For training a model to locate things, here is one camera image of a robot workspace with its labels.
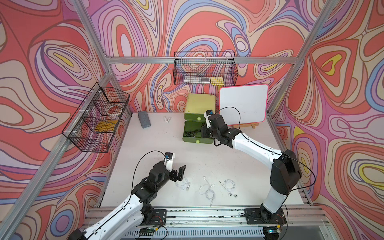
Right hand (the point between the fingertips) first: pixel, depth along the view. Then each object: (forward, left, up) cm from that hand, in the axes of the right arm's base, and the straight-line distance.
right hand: (202, 132), depth 87 cm
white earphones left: (-24, +12, -17) cm, 32 cm away
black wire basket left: (-5, +56, +14) cm, 58 cm away
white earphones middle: (-27, -1, -17) cm, 32 cm away
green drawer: (+10, +7, -6) cm, 13 cm away
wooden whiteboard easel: (+15, -38, -13) cm, 43 cm away
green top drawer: (+10, +4, +3) cm, 11 cm away
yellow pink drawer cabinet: (+20, +2, +4) cm, 20 cm away
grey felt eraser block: (+24, +43, -13) cm, 51 cm away
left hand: (-17, +13, -6) cm, 23 cm away
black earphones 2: (+6, +5, -7) cm, 10 cm away
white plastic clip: (+23, +26, -14) cm, 37 cm away
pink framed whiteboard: (+22, -30, 0) cm, 37 cm away
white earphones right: (-25, -14, -18) cm, 34 cm away
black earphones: (+5, +7, -8) cm, 12 cm away
